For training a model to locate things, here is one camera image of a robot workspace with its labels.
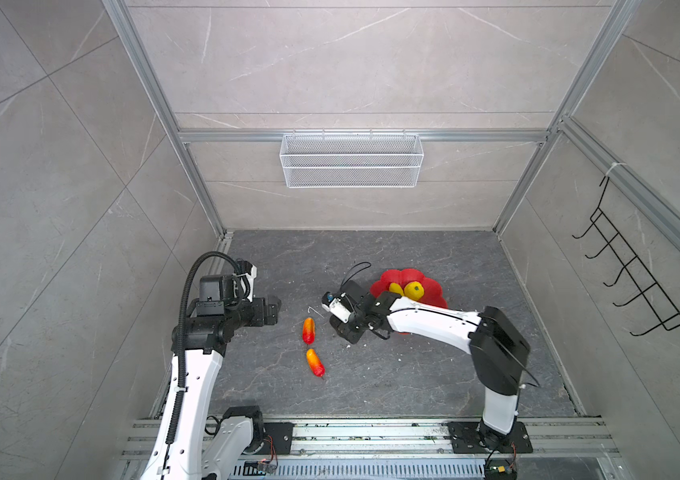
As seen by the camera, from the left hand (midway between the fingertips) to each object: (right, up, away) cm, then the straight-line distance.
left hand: (260, 296), depth 74 cm
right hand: (+21, -11, +14) cm, 27 cm away
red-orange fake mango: (+11, -13, +15) cm, 23 cm away
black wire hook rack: (+90, -1, -12) cm, 91 cm away
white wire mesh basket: (+24, +43, +27) cm, 56 cm away
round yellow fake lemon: (+44, -1, +21) cm, 49 cm away
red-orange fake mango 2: (+13, -21, +9) cm, 26 cm away
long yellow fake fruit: (+38, -1, +24) cm, 45 cm away
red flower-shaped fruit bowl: (+50, -2, +21) cm, 54 cm away
